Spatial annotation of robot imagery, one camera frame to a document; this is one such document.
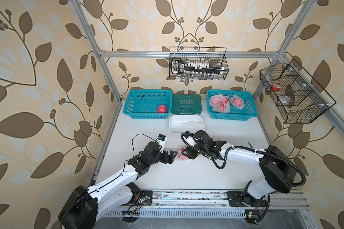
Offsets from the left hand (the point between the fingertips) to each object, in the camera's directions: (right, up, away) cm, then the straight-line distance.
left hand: (169, 149), depth 82 cm
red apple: (-7, +25, +25) cm, 36 cm away
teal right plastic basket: (+59, +22, +25) cm, 68 cm away
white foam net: (+15, +12, +17) cm, 26 cm away
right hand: (+9, -1, +3) cm, 10 cm away
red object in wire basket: (+61, +36, -2) cm, 71 cm away
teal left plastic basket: (-23, +29, +37) cm, 52 cm away
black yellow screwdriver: (+53, 0, +12) cm, 55 cm away
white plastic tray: (+7, +13, +23) cm, 28 cm away
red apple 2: (+7, -5, +2) cm, 9 cm away
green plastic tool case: (+12, +29, +30) cm, 43 cm away
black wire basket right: (+74, +31, 0) cm, 80 cm away
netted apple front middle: (+38, +25, +23) cm, 51 cm away
